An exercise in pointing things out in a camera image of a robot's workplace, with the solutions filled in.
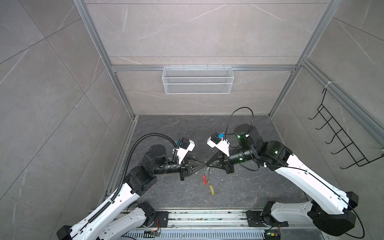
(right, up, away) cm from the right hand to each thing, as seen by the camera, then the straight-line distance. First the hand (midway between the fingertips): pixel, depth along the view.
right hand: (208, 162), depth 59 cm
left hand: (-2, +1, -2) cm, 3 cm away
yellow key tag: (+3, -15, +10) cm, 18 cm away
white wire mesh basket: (-3, +47, +42) cm, 63 cm away
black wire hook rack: (+62, +5, +4) cm, 63 cm away
